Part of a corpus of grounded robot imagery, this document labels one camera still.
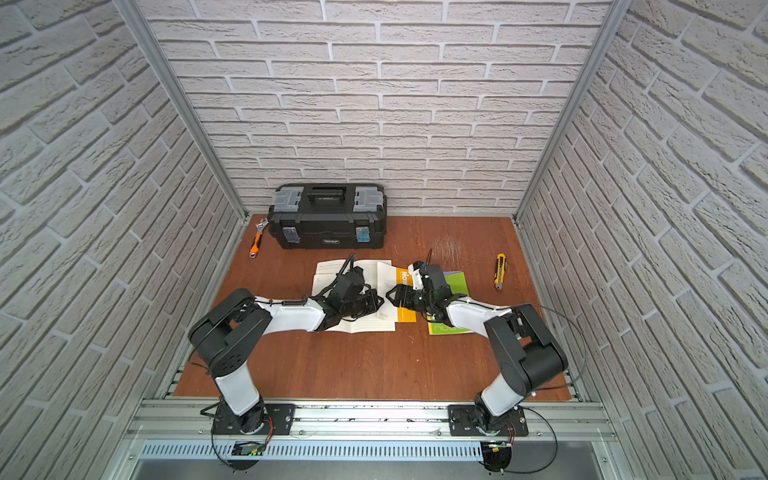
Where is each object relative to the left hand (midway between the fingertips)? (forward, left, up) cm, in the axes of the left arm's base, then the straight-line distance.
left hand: (391, 298), depth 91 cm
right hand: (+1, -2, 0) cm, 2 cm away
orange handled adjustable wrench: (+24, +50, -5) cm, 56 cm away
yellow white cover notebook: (+10, -4, -4) cm, 12 cm away
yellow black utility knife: (+13, -39, -3) cm, 41 cm away
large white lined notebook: (+8, +4, +1) cm, 9 cm away
